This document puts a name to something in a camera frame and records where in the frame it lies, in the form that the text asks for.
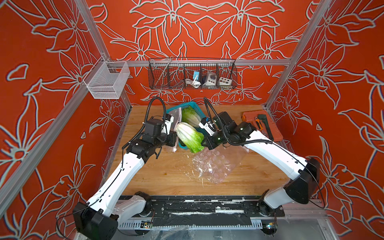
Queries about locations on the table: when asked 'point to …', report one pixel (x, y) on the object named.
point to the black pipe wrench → (263, 117)
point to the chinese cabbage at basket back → (190, 115)
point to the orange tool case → (250, 116)
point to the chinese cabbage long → (192, 138)
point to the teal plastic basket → (176, 112)
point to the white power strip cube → (225, 83)
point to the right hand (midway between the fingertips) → (198, 144)
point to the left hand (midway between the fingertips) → (177, 132)
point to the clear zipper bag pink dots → (213, 165)
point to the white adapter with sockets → (211, 79)
